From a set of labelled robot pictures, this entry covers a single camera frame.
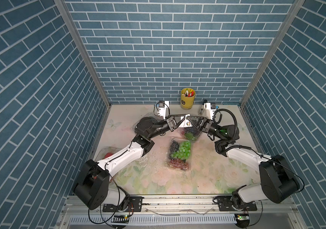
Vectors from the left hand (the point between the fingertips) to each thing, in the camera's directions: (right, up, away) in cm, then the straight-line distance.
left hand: (190, 120), depth 64 cm
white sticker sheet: (-2, -1, +1) cm, 3 cm away
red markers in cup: (+5, +19, +47) cm, 51 cm away
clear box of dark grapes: (+4, -9, +31) cm, 32 cm away
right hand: (0, -1, 0) cm, 1 cm away
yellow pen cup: (+4, +16, +46) cm, 48 cm away
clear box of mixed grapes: (-4, -22, +21) cm, 30 cm away
